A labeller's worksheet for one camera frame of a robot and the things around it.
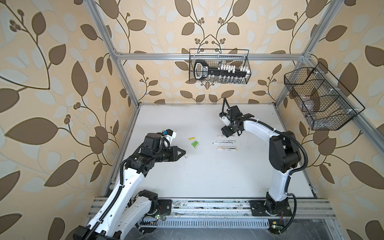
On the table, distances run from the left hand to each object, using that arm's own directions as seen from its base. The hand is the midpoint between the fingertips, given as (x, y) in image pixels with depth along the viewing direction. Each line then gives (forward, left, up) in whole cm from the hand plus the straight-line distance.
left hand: (185, 152), depth 72 cm
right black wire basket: (+21, -68, +14) cm, 73 cm away
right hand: (+23, -26, -14) cm, 37 cm away
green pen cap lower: (+15, -5, -21) cm, 26 cm away
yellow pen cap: (+21, -1, -22) cm, 30 cm away
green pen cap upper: (+17, -4, -21) cm, 27 cm away
